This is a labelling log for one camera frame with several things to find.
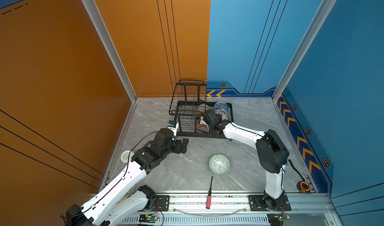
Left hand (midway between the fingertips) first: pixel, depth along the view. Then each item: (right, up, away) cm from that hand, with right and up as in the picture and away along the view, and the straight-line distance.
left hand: (181, 137), depth 76 cm
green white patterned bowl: (+21, -17, +9) cm, 29 cm away
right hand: (+21, +11, +18) cm, 29 cm away
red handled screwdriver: (+14, -32, -2) cm, 35 cm away
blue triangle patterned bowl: (+27, +18, +33) cm, 46 cm away
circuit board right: (+46, -38, -6) cm, 60 cm away
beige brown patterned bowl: (+12, +16, +33) cm, 39 cm away
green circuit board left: (-15, -38, -5) cm, 41 cm away
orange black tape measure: (+62, -25, 0) cm, 67 cm away
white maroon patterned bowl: (+28, +11, +28) cm, 41 cm away
